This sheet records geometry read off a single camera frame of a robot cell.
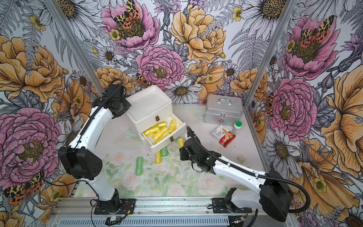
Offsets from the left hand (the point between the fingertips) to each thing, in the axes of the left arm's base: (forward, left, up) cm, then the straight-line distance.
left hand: (126, 111), depth 85 cm
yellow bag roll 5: (-19, -18, -22) cm, 34 cm away
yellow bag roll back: (-2, -26, -13) cm, 30 cm away
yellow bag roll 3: (-7, -18, -15) cm, 24 cm away
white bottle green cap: (0, -70, -17) cm, 72 cm away
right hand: (-21, -32, -12) cm, 40 cm away
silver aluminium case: (+11, -61, -10) cm, 63 cm away
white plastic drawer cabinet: (+5, -13, -1) cm, 14 cm away
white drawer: (-4, -32, -12) cm, 34 cm away
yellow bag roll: (-5, -17, -13) cm, 22 cm away
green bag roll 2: (-22, -7, -22) cm, 32 cm away
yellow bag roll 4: (-16, -32, -9) cm, 37 cm away
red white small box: (-5, -61, -20) cm, 64 cm away
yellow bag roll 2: (-5, -17, -14) cm, 22 cm away
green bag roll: (-15, -21, -22) cm, 34 cm away
